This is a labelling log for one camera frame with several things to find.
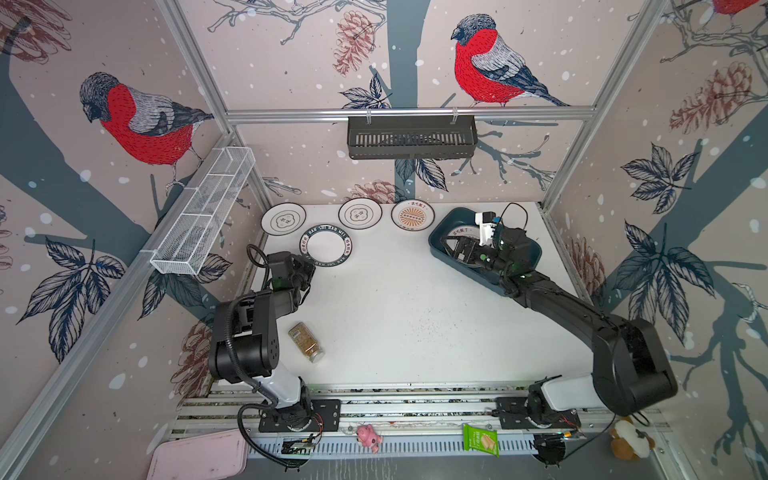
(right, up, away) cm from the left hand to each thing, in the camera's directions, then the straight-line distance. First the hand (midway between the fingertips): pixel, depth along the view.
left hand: (314, 255), depth 94 cm
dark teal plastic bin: (+40, +3, +4) cm, 41 cm away
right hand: (+41, +4, -11) cm, 43 cm away
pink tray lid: (-20, -45, -26) cm, 55 cm away
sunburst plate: (+34, +14, +24) cm, 44 cm away
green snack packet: (+47, -42, -24) cm, 67 cm away
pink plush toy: (+19, -40, -25) cm, 51 cm away
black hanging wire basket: (+32, +41, +10) cm, 53 cm away
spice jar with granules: (+2, -23, -12) cm, 26 cm away
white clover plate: (-19, +13, +24) cm, 34 cm away
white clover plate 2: (+12, +15, +25) cm, 31 cm away
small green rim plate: (+2, +3, +10) cm, 10 cm away
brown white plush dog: (+80, -41, -27) cm, 94 cm away
